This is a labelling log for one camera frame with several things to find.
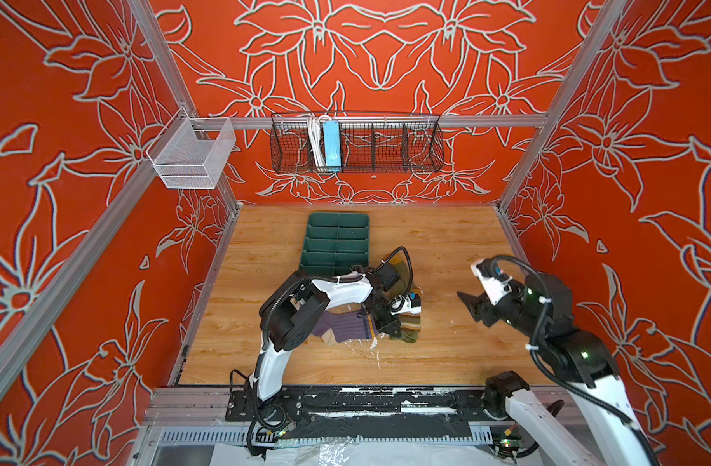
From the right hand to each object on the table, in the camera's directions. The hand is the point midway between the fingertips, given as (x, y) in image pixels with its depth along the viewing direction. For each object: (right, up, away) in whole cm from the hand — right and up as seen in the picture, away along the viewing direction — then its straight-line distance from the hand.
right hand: (467, 282), depth 67 cm
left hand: (-13, -18, +17) cm, 28 cm away
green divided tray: (-35, +8, +36) cm, 50 cm away
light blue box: (-34, +40, +22) cm, 57 cm away
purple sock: (-29, -17, +18) cm, 38 cm away
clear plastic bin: (-81, +38, +26) cm, 93 cm away
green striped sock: (-10, -16, +19) cm, 26 cm away
